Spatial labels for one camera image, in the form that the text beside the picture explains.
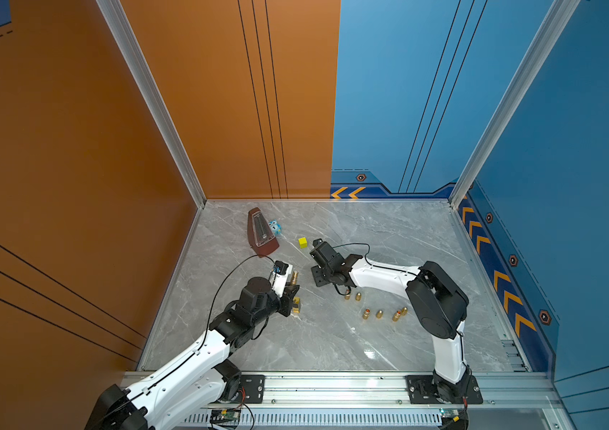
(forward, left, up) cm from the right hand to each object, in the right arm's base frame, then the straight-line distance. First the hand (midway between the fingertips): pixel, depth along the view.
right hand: (318, 272), depth 95 cm
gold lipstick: (-10, +7, +14) cm, 19 cm away
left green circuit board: (-41, +25, -5) cm, 49 cm away
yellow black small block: (-15, +6, +10) cm, 20 cm away
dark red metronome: (+11, +21, +9) cm, 25 cm away
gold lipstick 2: (-8, -10, -2) cm, 13 cm away
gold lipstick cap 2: (-15, -20, -1) cm, 25 cm away
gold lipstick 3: (-15, -15, 0) cm, 21 cm away
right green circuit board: (-40, -36, -6) cm, 54 cm away
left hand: (-10, +7, +10) cm, 16 cm away
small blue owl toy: (+21, +17, 0) cm, 27 cm away
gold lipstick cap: (-9, -13, -1) cm, 16 cm away
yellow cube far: (+13, +6, +1) cm, 14 cm away
